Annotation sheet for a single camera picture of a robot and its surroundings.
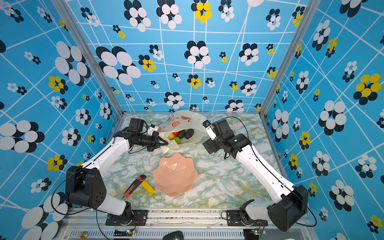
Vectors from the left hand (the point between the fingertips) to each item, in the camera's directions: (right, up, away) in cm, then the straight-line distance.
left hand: (168, 142), depth 81 cm
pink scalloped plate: (+3, -20, +5) cm, 20 cm away
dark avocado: (+10, +4, +21) cm, 24 cm away
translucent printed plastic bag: (+6, +8, +7) cm, 12 cm away
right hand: (+25, +3, -3) cm, 26 cm away
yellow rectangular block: (-13, -25, +3) cm, 29 cm away
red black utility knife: (-18, -23, +3) cm, 30 cm away
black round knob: (+6, -41, -14) cm, 44 cm away
